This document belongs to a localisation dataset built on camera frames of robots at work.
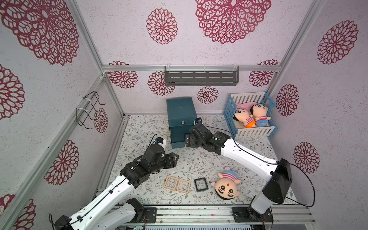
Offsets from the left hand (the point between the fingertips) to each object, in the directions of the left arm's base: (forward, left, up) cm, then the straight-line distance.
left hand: (174, 158), depth 74 cm
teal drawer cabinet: (+31, -4, 0) cm, 31 cm away
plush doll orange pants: (+37, -47, -8) cm, 61 cm away
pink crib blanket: (+50, -54, -11) cm, 74 cm away
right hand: (+12, -12, 0) cm, 17 cm away
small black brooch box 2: (-7, -15, -20) cm, 26 cm away
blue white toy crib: (+27, -44, -13) cm, 54 cm away
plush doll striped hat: (-12, -27, -11) cm, 31 cm away
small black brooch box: (+6, -8, +7) cm, 13 cm away
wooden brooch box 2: (-8, -5, -19) cm, 21 cm away
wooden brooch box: (-6, +3, -20) cm, 21 cm away
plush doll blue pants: (+40, -59, -6) cm, 72 cm away
